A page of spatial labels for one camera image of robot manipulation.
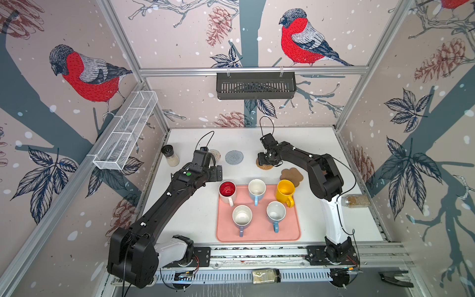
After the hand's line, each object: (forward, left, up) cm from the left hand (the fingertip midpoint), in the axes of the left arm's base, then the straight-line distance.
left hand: (214, 167), depth 83 cm
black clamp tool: (-40, -72, -14) cm, 83 cm away
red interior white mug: (-6, -5, -14) cm, 16 cm away
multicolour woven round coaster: (+18, +3, -15) cm, 24 cm away
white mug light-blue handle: (-5, -20, -13) cm, 24 cm away
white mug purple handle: (-17, -13, -15) cm, 26 cm away
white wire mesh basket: (-2, +37, +15) cm, 40 cm away
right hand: (+14, -24, -15) cm, 31 cm away
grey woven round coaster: (+17, -8, -16) cm, 25 cm away
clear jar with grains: (-12, -66, -11) cm, 68 cm away
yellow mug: (-5, -34, -14) cm, 38 cm away
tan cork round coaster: (+9, -24, -15) cm, 30 cm away
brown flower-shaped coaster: (+4, -39, -14) cm, 42 cm away
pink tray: (-22, -21, -16) cm, 34 cm away
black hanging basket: (+50, -21, +11) cm, 55 cm away
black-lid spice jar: (+12, +26, -11) cm, 31 cm away
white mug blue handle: (-16, -28, -13) cm, 35 cm away
